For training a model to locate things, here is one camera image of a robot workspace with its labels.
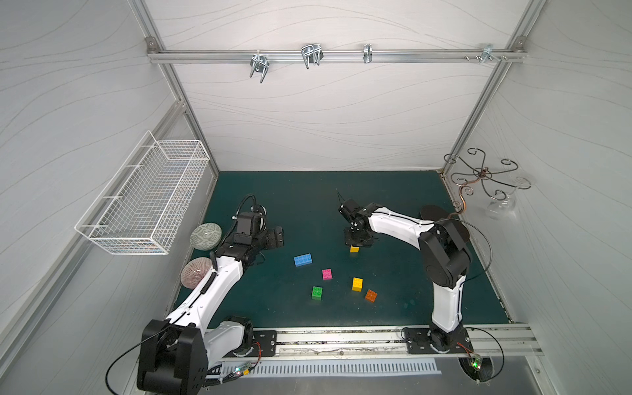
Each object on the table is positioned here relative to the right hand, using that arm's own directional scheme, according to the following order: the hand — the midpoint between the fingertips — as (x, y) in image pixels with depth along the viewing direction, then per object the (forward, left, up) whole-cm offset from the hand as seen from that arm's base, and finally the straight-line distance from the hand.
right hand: (352, 241), depth 94 cm
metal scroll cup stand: (+9, -35, +26) cm, 45 cm away
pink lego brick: (-13, +9, 0) cm, 16 cm away
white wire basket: (-8, +63, +30) cm, 70 cm away
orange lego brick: (-20, -6, -1) cm, 21 cm away
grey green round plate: (-1, +58, +1) cm, 58 cm away
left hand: (-4, +29, +11) cm, 31 cm away
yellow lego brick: (-3, -1, 0) cm, 3 cm away
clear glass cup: (+4, -48, +18) cm, 52 cm away
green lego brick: (-21, +12, +1) cm, 24 cm away
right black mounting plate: (-32, -21, -1) cm, 39 cm away
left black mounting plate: (-35, +28, -1) cm, 45 cm away
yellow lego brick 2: (-17, -1, +1) cm, 17 cm away
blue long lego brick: (-8, +19, -1) cm, 20 cm away
